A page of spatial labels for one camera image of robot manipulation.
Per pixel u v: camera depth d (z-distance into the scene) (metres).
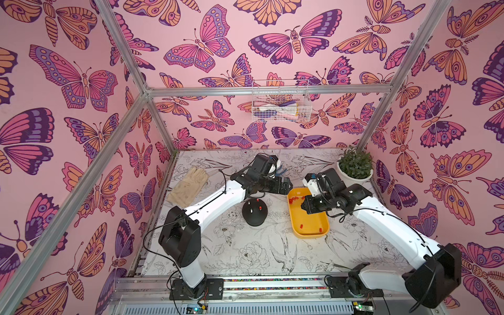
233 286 0.76
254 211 0.86
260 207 0.84
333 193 0.58
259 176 0.63
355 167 0.90
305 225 0.90
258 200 0.86
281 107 0.90
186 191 1.03
